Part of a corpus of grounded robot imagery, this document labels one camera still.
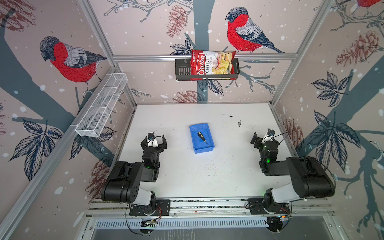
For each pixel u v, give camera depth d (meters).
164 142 0.83
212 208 0.74
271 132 0.77
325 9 0.73
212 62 0.88
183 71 0.95
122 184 0.43
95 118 0.73
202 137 1.00
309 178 0.45
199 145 0.97
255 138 0.84
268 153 0.70
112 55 0.91
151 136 0.75
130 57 1.26
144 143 0.80
